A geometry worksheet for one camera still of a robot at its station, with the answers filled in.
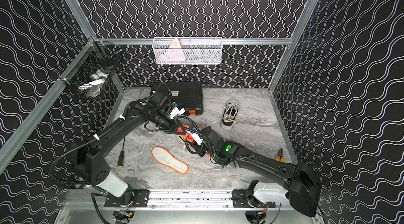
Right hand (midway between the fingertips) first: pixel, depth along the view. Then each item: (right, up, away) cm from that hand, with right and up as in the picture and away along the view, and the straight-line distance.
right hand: (195, 138), depth 79 cm
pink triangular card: (-12, +45, +11) cm, 48 cm away
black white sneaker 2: (+21, +12, +21) cm, 33 cm away
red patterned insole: (-3, +1, -3) cm, 4 cm away
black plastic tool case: (-8, +24, +40) cm, 47 cm away
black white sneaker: (-2, -7, +8) cm, 10 cm away
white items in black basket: (-47, +28, -3) cm, 55 cm away
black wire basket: (-62, +37, +14) cm, 74 cm away
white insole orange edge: (-19, -12, +9) cm, 24 cm away
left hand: (-6, +5, -4) cm, 8 cm away
